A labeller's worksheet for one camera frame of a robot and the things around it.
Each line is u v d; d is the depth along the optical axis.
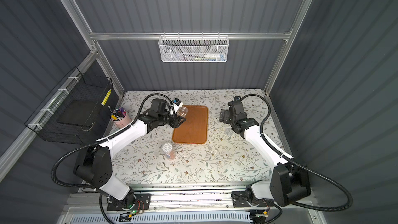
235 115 0.63
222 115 0.78
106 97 0.83
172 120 0.77
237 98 0.74
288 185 0.41
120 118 0.91
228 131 0.97
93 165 0.44
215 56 0.89
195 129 0.99
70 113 0.72
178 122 0.78
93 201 0.75
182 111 0.84
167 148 0.79
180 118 0.78
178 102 0.77
